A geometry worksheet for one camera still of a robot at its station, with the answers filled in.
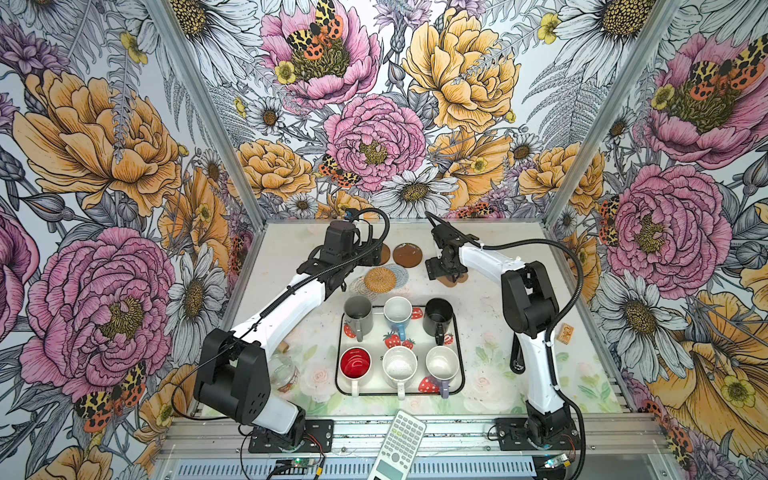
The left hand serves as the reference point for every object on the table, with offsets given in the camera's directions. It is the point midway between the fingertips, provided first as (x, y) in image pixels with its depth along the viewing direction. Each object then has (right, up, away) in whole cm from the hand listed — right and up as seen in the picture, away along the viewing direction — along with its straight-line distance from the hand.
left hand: (369, 250), depth 86 cm
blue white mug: (+8, -18, +5) cm, 21 cm away
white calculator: (+8, -47, -14) cm, 49 cm away
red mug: (-4, -31, -2) cm, 31 cm away
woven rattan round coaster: (+2, -10, +17) cm, 20 cm away
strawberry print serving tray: (+4, -26, +6) cm, 27 cm away
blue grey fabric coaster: (+9, -8, +20) cm, 23 cm away
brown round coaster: (+4, -1, +26) cm, 26 cm away
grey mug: (-4, -18, +6) cm, 20 cm away
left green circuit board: (-15, -49, -14) cm, 54 cm away
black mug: (+20, -20, +7) cm, 29 cm away
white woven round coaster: (-5, -13, +16) cm, 21 cm away
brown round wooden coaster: (+12, -2, +26) cm, 29 cm away
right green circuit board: (+45, -49, -14) cm, 68 cm away
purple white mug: (+21, -32, 0) cm, 38 cm away
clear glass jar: (-24, -34, 0) cm, 41 cm away
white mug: (+9, -32, 0) cm, 33 cm away
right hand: (+24, -9, +18) cm, 31 cm away
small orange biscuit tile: (+59, -25, +6) cm, 64 cm away
